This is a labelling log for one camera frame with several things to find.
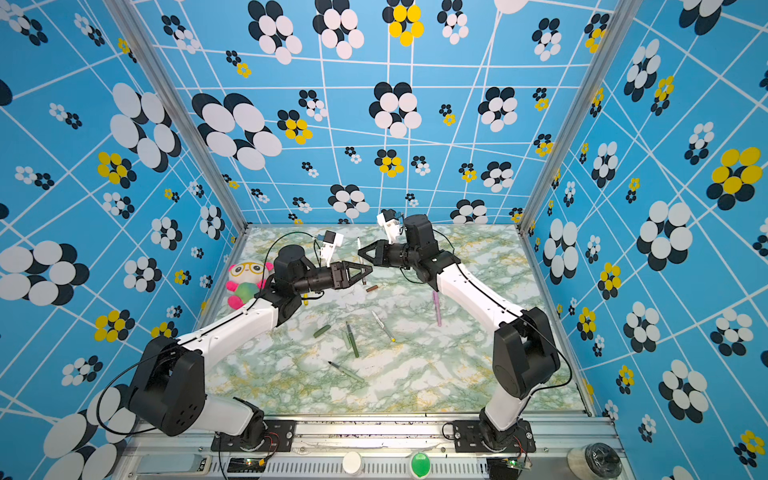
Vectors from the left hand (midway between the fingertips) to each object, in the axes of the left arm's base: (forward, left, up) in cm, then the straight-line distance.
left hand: (370, 271), depth 75 cm
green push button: (-39, -12, -16) cm, 43 cm away
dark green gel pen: (-17, +7, -26) cm, 32 cm away
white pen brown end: (+6, +3, +2) cm, 7 cm away
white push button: (-38, +3, -18) cm, 43 cm away
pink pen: (+4, -20, -25) cm, 32 cm away
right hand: (+6, +2, 0) cm, 6 cm away
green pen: (-7, +7, -26) cm, 28 cm away
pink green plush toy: (+10, +42, -19) cm, 48 cm away
